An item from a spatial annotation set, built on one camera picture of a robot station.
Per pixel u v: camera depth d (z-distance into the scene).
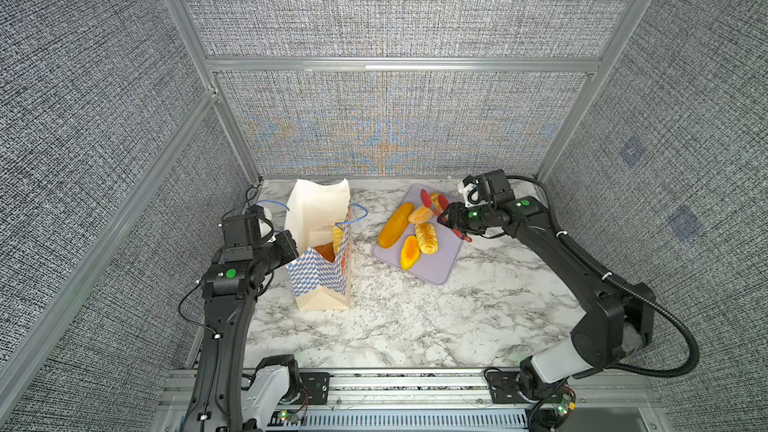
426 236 0.95
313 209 0.86
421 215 1.00
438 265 0.94
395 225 1.00
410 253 0.94
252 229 0.55
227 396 0.39
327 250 0.69
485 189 0.65
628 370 0.46
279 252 0.64
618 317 0.41
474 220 0.69
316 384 0.74
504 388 0.73
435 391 0.75
